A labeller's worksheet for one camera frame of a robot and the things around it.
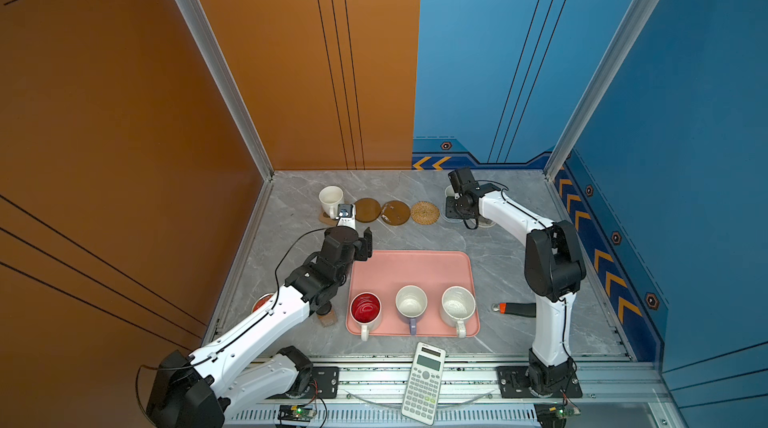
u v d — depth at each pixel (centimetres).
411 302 85
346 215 67
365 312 83
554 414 70
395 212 108
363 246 69
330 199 104
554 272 53
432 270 94
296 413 71
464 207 74
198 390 39
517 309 83
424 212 109
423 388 72
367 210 111
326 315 76
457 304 85
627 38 82
